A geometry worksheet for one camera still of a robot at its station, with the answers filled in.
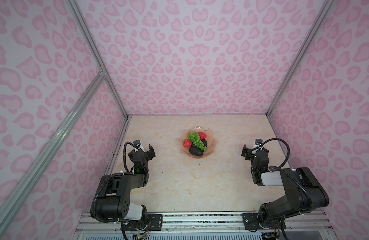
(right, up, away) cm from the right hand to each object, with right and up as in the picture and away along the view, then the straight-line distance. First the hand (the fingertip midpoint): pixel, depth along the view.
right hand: (254, 144), depth 91 cm
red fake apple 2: (-31, +5, +8) cm, 33 cm away
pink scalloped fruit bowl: (-25, 0, +9) cm, 26 cm away
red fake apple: (-41, 0, +4) cm, 41 cm away
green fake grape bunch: (-36, +4, +4) cm, 37 cm away
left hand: (-68, 0, -1) cm, 68 cm away
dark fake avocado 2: (-29, +1, +8) cm, 31 cm away
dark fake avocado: (-35, -4, +2) cm, 36 cm away
